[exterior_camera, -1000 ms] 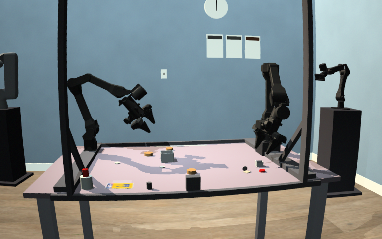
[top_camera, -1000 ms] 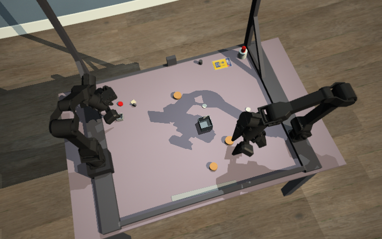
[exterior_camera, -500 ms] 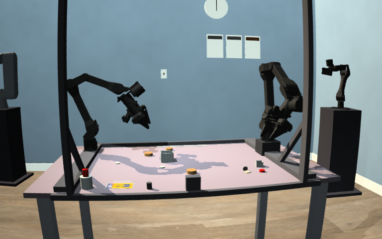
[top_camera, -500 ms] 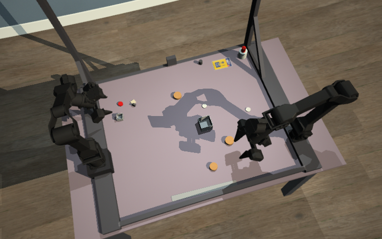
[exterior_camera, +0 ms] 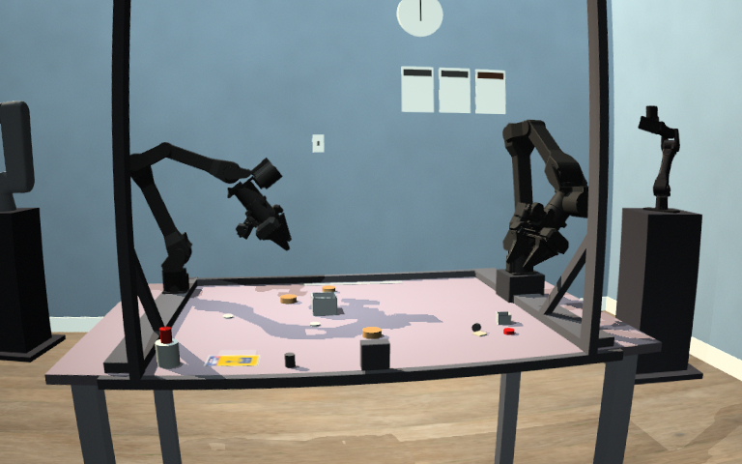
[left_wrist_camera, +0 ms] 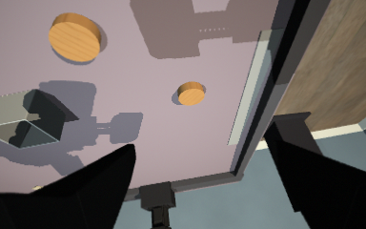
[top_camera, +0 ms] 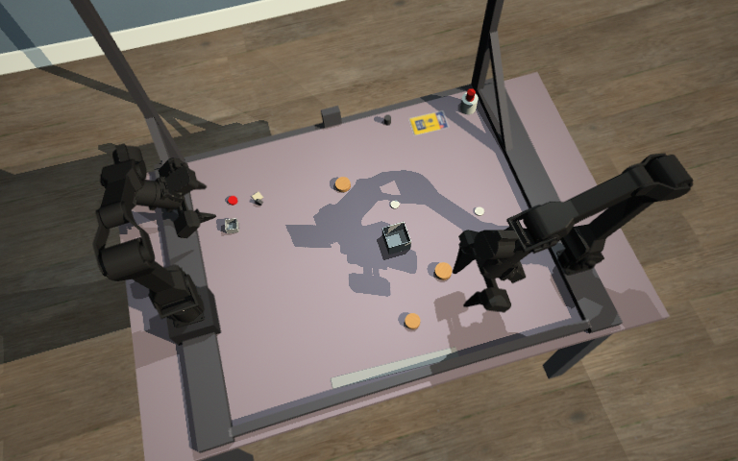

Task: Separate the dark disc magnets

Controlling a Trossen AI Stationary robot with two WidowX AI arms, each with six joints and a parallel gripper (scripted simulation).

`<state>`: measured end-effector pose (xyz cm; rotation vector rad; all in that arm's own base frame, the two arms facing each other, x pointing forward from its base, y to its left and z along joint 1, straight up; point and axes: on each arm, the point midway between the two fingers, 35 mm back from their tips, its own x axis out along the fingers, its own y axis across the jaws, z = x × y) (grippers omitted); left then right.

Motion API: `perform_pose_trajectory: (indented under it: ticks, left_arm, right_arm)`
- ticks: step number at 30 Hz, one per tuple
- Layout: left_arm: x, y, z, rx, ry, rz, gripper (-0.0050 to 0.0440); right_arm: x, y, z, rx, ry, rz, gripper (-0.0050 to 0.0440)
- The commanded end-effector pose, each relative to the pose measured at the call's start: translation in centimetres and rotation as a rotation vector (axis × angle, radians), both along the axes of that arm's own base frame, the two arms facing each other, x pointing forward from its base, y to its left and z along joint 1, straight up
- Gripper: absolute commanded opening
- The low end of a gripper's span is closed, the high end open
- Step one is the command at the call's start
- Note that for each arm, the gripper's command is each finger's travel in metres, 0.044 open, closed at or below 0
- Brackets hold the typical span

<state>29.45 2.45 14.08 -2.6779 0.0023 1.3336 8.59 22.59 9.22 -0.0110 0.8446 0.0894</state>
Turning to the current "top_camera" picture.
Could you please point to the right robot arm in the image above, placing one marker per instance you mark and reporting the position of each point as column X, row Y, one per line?
column 133, row 259

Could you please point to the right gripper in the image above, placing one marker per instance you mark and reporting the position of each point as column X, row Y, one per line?
column 187, row 222

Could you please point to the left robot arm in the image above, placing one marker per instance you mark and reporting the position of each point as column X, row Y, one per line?
column 633, row 191

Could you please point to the wooden disc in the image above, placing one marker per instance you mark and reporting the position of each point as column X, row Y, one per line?
column 443, row 271
column 342, row 184
column 412, row 321

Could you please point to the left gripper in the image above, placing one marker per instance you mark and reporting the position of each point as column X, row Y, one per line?
column 492, row 299

